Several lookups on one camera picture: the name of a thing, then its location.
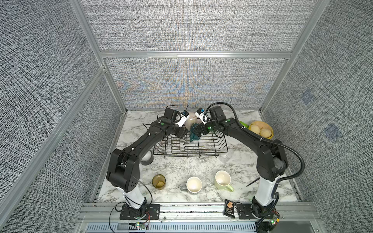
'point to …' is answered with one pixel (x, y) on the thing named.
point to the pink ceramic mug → (193, 119)
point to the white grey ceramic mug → (194, 186)
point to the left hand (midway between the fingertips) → (185, 127)
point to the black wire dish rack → (214, 143)
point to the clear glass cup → (225, 157)
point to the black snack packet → (229, 208)
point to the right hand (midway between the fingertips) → (197, 123)
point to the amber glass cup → (159, 181)
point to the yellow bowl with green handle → (261, 124)
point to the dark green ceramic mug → (193, 136)
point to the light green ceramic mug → (222, 180)
